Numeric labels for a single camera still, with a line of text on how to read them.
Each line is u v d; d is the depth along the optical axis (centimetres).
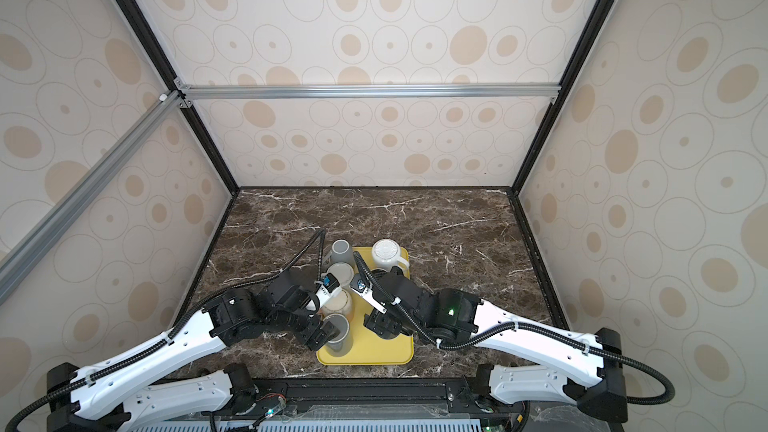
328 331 62
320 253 102
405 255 100
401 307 47
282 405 71
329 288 63
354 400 74
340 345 78
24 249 52
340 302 79
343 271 88
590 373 40
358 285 57
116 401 41
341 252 88
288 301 54
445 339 45
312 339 62
